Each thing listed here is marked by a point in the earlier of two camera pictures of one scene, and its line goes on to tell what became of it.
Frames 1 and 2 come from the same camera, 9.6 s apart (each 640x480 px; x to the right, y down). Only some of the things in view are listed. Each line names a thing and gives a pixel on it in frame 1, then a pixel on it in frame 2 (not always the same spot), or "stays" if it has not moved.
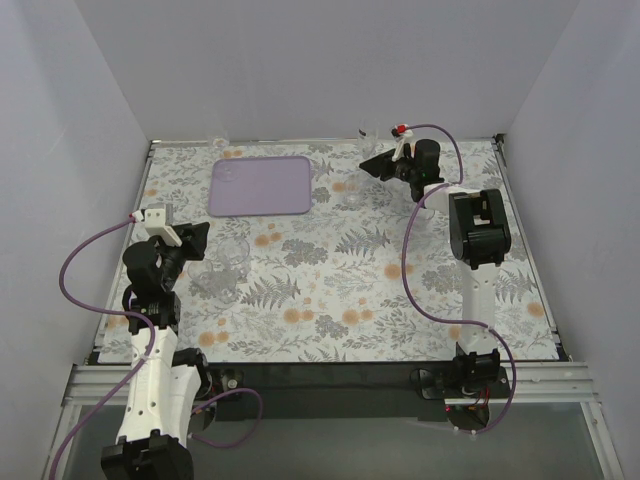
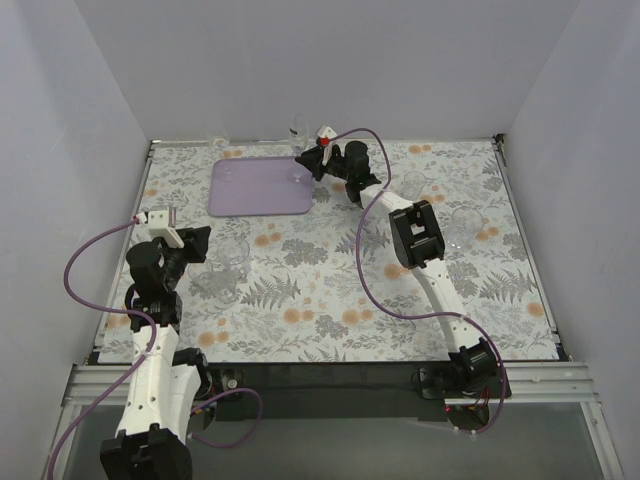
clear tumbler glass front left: x=216 y=285 stays
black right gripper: x=393 y=167 -> x=319 y=160
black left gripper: x=185 y=244 stays
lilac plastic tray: x=264 y=185 stays
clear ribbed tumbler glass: x=232 y=254 stays
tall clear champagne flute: x=368 y=135 -> x=299 y=135
